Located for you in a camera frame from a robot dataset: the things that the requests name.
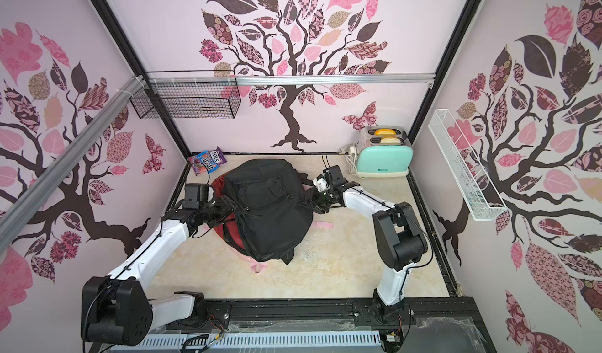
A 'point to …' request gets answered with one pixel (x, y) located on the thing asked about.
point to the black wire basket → (189, 100)
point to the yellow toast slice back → (385, 132)
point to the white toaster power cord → (352, 158)
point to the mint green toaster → (387, 152)
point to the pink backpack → (259, 267)
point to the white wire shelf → (464, 168)
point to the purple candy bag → (208, 161)
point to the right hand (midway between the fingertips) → (301, 207)
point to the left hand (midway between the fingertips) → (234, 211)
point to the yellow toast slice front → (390, 140)
